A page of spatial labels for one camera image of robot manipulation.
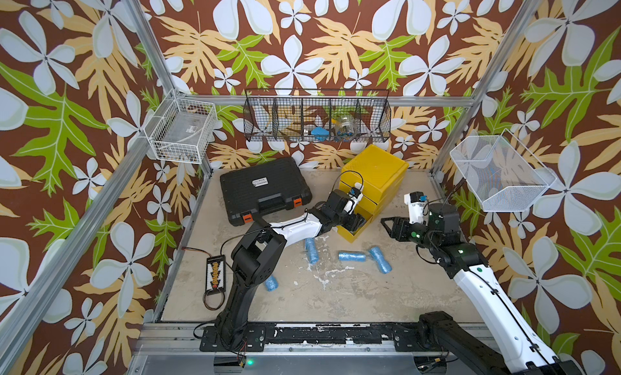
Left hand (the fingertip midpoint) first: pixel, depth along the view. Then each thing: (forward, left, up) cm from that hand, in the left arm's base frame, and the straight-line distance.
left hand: (360, 212), depth 92 cm
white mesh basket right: (+5, -46, +17) cm, 50 cm away
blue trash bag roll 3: (-18, -8, -9) cm, 22 cm away
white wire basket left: (+20, +66, +23) cm, 73 cm away
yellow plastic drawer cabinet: (+8, -4, +10) cm, 14 cm away
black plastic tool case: (+13, +44, -3) cm, 46 cm away
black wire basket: (+35, +17, +20) cm, 44 cm away
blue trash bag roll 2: (-15, +4, -7) cm, 17 cm away
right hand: (-11, -5, +12) cm, 17 cm away
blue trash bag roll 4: (-25, +33, -8) cm, 42 cm away
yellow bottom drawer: (-7, +5, -4) cm, 10 cm away
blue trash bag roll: (-12, +18, -9) cm, 24 cm away
